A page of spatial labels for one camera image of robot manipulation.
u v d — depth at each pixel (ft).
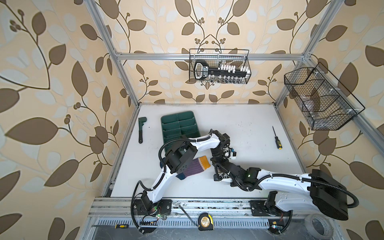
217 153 2.57
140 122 3.58
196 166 2.88
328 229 2.19
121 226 2.27
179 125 3.25
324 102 2.41
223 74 2.77
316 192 1.37
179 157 1.83
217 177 2.29
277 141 3.17
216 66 2.58
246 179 1.99
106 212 2.42
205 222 2.23
